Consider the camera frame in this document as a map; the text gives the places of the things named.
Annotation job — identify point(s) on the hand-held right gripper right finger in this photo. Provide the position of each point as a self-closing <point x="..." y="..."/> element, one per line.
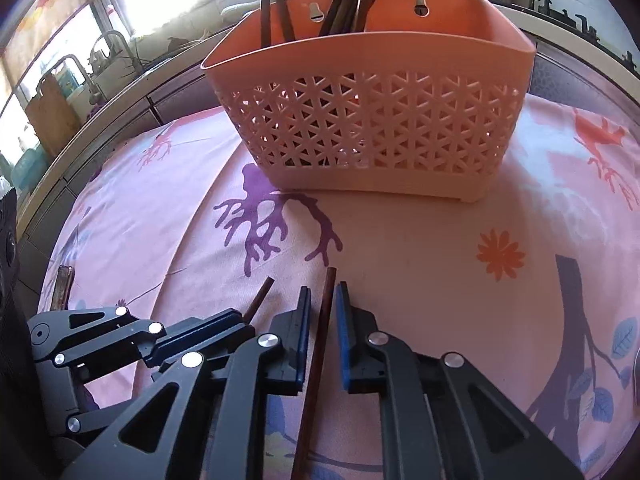
<point x="342" y="335"/>

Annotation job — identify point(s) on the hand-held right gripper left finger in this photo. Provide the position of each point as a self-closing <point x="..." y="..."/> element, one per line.
<point x="302" y="340"/>

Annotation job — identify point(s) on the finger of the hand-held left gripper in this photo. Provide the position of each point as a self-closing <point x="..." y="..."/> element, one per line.
<point x="80" y="425"/>
<point x="210" y="332"/>

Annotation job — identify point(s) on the dark wooden chopstick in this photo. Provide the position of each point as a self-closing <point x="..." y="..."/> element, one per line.
<point x="260" y="300"/>
<point x="317" y="360"/>

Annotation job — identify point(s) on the orange plastic utensil basket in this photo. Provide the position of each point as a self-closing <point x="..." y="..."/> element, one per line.
<point x="375" y="125"/>

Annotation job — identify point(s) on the small glossy brown stick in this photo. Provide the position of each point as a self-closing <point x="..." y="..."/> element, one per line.
<point x="62" y="287"/>

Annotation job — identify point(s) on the pink printed tablecloth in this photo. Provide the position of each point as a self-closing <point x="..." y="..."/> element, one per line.
<point x="425" y="260"/>

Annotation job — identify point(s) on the teal plastic container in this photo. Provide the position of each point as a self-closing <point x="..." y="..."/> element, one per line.
<point x="27" y="170"/>

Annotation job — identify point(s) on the wooden cutting board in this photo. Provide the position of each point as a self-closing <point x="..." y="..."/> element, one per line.
<point x="52" y="115"/>

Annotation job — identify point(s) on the tall angular steel faucet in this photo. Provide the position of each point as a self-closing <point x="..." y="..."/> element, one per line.
<point x="70" y="67"/>

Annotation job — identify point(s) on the curved steel faucet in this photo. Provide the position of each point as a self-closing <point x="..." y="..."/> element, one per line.
<point x="120" y="40"/>

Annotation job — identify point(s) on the orange patterned window curtain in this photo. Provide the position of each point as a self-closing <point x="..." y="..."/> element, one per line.
<point x="50" y="15"/>

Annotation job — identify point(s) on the black gas stove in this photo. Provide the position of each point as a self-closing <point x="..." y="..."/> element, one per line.
<point x="575" y="20"/>

